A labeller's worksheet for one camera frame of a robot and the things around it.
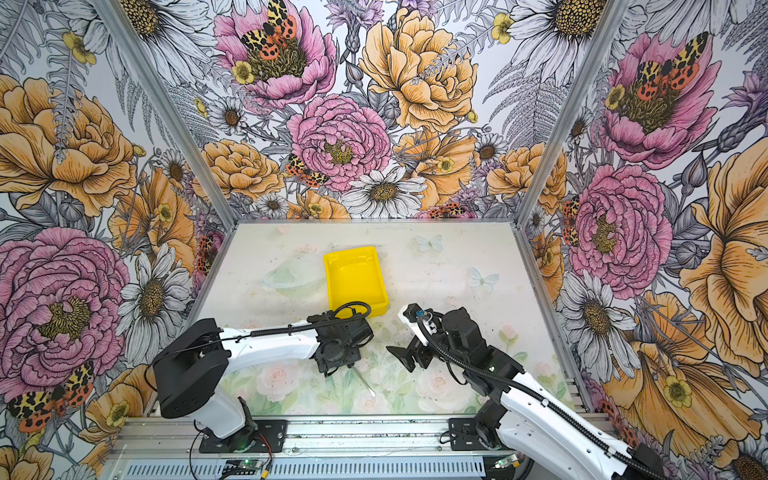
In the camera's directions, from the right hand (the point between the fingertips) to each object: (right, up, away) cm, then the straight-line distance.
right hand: (403, 340), depth 74 cm
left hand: (-17, -10, +11) cm, 22 cm away
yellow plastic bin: (-16, +13, +31) cm, 37 cm away
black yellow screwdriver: (-8, -16, +7) cm, 19 cm away
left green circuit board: (-37, -28, -4) cm, 47 cm away
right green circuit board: (+23, -28, -3) cm, 36 cm away
